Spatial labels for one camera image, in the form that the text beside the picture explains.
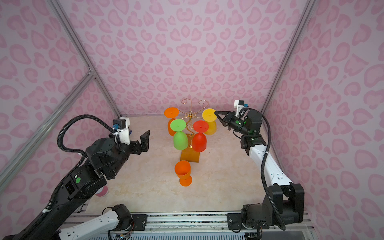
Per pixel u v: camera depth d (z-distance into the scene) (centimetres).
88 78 88
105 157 40
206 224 73
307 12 71
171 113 75
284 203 40
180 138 75
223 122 67
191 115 77
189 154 96
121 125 48
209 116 73
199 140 76
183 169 77
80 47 82
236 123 65
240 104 69
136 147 52
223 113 70
